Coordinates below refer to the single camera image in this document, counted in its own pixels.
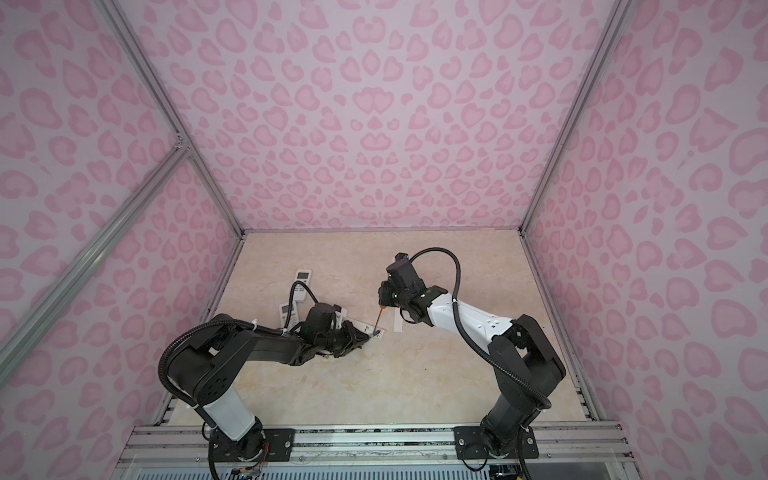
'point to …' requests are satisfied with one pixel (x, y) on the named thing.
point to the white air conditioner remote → (300, 291)
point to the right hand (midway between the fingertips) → (381, 289)
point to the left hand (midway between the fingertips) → (372, 334)
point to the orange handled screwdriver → (375, 331)
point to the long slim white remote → (367, 329)
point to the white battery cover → (397, 321)
